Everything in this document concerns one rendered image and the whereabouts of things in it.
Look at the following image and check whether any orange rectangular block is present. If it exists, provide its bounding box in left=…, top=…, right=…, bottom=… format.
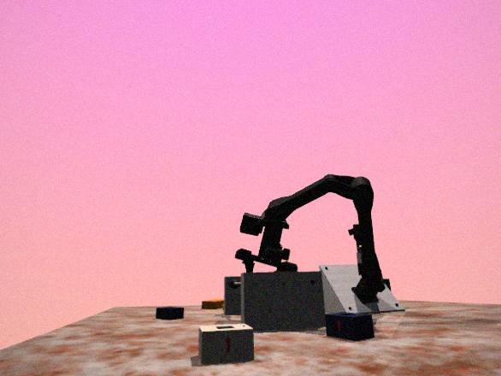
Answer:
left=202, top=299, right=224, bottom=309

